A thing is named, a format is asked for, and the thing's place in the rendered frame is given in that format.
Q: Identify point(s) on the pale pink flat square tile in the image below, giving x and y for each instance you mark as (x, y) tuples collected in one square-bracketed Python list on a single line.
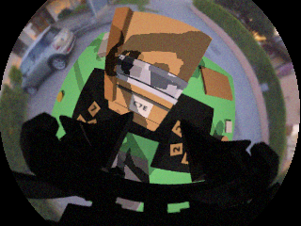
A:
[(228, 126)]

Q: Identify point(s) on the grey cylinder with orange top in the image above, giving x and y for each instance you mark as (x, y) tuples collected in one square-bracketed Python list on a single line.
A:
[(221, 138)]

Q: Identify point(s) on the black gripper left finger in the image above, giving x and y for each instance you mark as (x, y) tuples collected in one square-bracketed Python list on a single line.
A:
[(103, 138)]

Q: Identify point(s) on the orange flat rectangular board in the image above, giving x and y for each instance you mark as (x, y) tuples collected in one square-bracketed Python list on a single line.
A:
[(216, 84)]

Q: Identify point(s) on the pale pink flat rectangular slab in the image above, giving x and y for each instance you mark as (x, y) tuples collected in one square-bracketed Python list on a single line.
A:
[(102, 48)]

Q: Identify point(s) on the orange round disc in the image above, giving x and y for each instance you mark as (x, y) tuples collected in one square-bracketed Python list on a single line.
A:
[(60, 96)]

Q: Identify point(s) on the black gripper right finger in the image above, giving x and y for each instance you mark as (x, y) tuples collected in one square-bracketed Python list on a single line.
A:
[(204, 152)]

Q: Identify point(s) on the white paper ticket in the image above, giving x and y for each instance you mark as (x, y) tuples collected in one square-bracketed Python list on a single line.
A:
[(140, 107)]

